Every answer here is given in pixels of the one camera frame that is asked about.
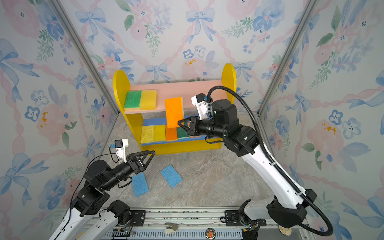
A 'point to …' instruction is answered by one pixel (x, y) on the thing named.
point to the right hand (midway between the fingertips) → (179, 121)
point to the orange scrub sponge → (171, 134)
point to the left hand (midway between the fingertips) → (151, 152)
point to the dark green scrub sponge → (181, 133)
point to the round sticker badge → (210, 233)
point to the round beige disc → (286, 231)
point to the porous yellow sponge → (147, 134)
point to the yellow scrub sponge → (159, 133)
